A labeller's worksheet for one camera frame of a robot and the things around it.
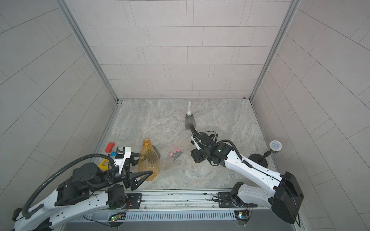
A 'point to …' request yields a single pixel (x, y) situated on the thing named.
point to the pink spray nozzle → (177, 153)
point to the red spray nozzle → (109, 148)
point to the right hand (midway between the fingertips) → (195, 153)
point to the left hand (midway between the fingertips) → (151, 166)
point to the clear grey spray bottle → (190, 119)
